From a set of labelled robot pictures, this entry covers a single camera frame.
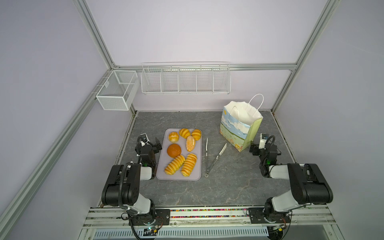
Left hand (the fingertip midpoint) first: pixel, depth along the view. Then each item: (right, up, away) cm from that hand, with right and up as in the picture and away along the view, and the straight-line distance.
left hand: (150, 141), depth 92 cm
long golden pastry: (+25, -14, -5) cm, 29 cm away
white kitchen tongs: (+36, -17, -3) cm, 40 cm away
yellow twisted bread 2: (+21, +5, +11) cm, 24 cm away
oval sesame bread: (+25, -2, +5) cm, 26 cm away
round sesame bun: (+13, +2, +8) cm, 16 cm away
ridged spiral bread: (+16, -14, -4) cm, 22 cm away
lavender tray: (+29, -19, -5) cm, 35 cm away
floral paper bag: (+53, +11, -12) cm, 55 cm away
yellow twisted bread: (+29, +4, +11) cm, 31 cm away
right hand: (+69, -1, +1) cm, 69 cm away
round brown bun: (+15, -6, +2) cm, 16 cm away
